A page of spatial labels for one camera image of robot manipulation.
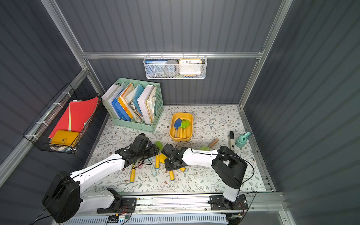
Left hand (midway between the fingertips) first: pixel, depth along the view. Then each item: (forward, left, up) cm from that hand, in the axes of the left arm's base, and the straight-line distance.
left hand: (155, 149), depth 85 cm
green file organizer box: (+28, +16, +12) cm, 34 cm away
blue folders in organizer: (+26, +26, +8) cm, 38 cm away
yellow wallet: (-5, +38, +22) cm, 45 cm away
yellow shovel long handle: (-2, -4, -7) cm, 8 cm away
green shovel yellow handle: (+23, -17, -6) cm, 30 cm away
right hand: (-7, -9, -7) cm, 13 cm away
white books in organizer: (+26, +6, +16) cm, 31 cm away
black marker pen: (+8, -51, -4) cm, 51 cm away
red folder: (+9, +38, +23) cm, 46 cm away
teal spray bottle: (+6, -55, -1) cm, 55 cm away
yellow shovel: (-10, -17, -6) cm, 21 cm away
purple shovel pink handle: (-13, +5, +6) cm, 15 cm away
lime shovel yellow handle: (+7, -1, -8) cm, 11 cm away
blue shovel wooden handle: (+26, -13, -8) cm, 30 cm away
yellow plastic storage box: (+31, -22, -4) cm, 38 cm away
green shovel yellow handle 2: (-13, +13, -7) cm, 20 cm away
